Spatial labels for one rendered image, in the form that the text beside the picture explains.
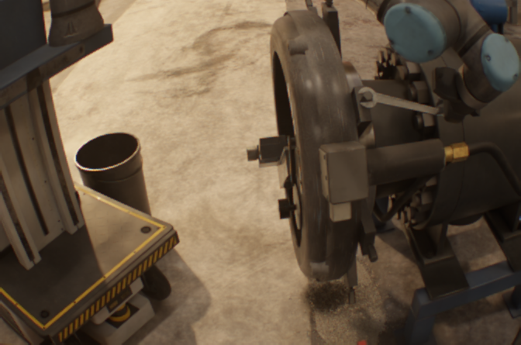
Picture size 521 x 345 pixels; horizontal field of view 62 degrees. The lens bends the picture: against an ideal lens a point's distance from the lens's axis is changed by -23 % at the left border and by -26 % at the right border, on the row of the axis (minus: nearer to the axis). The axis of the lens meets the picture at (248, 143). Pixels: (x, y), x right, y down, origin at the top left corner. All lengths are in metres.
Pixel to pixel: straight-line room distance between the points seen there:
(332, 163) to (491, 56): 0.45
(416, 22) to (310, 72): 0.54
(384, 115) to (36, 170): 1.08
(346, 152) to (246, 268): 1.07
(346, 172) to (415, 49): 0.42
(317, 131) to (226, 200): 1.30
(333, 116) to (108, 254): 0.87
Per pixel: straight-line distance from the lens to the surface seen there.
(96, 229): 1.83
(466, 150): 1.19
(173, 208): 2.42
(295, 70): 1.22
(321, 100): 1.17
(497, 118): 1.42
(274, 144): 1.64
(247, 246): 2.15
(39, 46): 1.55
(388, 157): 1.10
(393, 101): 1.12
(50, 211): 1.81
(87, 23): 1.46
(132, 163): 2.12
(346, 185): 1.07
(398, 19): 0.72
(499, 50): 0.84
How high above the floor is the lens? 1.36
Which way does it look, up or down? 29 degrees down
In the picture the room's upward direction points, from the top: 7 degrees counter-clockwise
